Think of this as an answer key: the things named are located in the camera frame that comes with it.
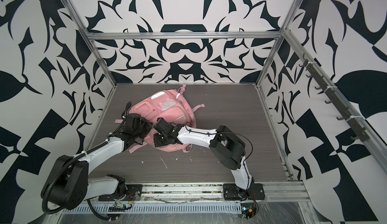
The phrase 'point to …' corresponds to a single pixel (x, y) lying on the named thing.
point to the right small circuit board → (249, 210)
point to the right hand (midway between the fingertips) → (154, 141)
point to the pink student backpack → (187, 147)
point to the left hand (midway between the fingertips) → (154, 120)
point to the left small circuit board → (119, 207)
